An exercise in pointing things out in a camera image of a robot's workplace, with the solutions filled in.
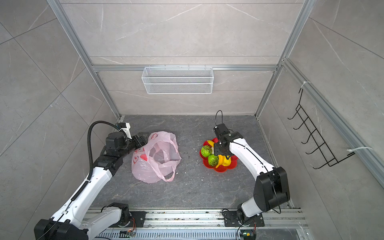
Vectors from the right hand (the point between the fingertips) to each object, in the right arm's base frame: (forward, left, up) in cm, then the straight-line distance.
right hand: (222, 149), depth 86 cm
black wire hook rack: (-18, -39, +21) cm, 47 cm away
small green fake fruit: (+2, +9, -3) cm, 10 cm away
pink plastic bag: (-2, +39, -7) cm, 40 cm away
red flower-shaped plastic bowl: (-7, 0, -11) cm, 13 cm away
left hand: (+4, +43, +14) cm, 46 cm away
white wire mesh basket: (+44, +17, +19) cm, 51 cm away
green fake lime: (-4, +5, -5) cm, 8 cm away
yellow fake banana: (-4, 0, -6) cm, 7 cm away
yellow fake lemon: (-5, -3, -7) cm, 9 cm away
